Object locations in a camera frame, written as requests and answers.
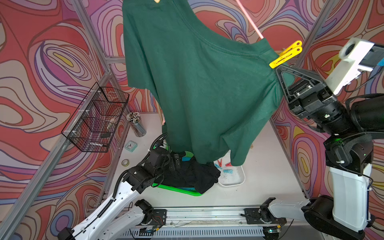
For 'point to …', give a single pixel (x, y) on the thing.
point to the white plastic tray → (230, 176)
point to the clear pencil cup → (136, 123)
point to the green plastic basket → (187, 155)
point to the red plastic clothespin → (228, 164)
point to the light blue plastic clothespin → (228, 171)
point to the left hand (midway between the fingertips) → (176, 159)
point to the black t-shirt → (192, 174)
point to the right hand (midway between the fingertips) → (270, 75)
